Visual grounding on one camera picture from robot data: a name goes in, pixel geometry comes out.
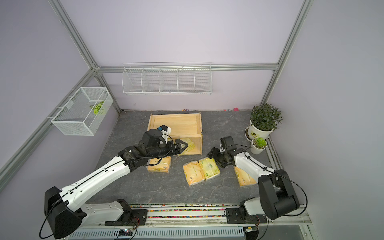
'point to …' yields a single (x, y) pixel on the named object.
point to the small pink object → (236, 109)
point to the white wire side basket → (80, 114)
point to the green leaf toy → (96, 108)
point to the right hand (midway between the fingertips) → (209, 157)
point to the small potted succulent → (258, 145)
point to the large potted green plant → (264, 119)
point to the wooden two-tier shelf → (185, 125)
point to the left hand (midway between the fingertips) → (182, 148)
